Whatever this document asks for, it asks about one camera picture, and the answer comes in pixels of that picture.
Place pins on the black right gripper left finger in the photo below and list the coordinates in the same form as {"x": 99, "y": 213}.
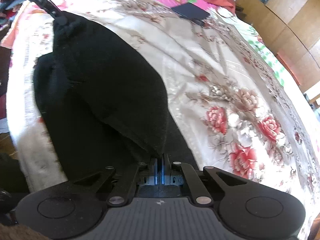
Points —
{"x": 117, "y": 187}

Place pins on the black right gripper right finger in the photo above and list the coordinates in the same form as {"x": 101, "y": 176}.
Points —
{"x": 203, "y": 187}

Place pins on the black pants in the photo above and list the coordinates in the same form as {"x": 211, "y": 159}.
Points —
{"x": 102, "y": 102}

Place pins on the floral white bed blanket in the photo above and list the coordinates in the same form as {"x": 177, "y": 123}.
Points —
{"x": 230, "y": 108}

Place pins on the dark blue flat book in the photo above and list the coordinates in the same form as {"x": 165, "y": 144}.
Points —
{"x": 189, "y": 11}

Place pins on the wooden wardrobe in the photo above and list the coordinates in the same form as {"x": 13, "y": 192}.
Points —
{"x": 290, "y": 29}

